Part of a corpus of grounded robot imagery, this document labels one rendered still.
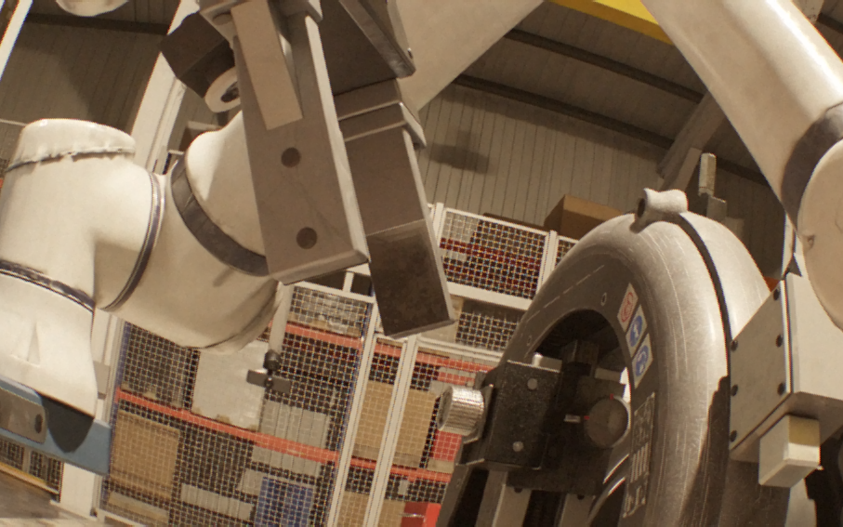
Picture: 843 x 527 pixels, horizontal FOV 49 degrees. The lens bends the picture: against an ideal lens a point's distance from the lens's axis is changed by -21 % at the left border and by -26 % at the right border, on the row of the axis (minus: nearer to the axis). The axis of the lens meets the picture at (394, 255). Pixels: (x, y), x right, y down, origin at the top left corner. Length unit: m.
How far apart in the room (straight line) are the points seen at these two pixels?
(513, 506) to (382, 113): 0.66
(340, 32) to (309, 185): 0.11
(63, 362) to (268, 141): 0.67
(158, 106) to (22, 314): 7.93
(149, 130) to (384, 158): 8.35
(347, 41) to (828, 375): 0.41
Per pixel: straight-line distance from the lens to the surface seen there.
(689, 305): 0.84
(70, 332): 1.00
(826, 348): 0.71
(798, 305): 0.71
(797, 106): 0.46
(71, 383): 0.98
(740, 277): 0.87
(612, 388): 1.11
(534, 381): 1.01
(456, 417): 1.00
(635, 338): 0.89
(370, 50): 0.44
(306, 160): 0.33
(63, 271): 0.99
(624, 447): 1.17
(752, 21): 0.50
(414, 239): 0.45
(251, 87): 0.34
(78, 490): 8.39
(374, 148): 0.47
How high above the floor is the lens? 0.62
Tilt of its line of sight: 15 degrees up
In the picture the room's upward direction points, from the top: 12 degrees clockwise
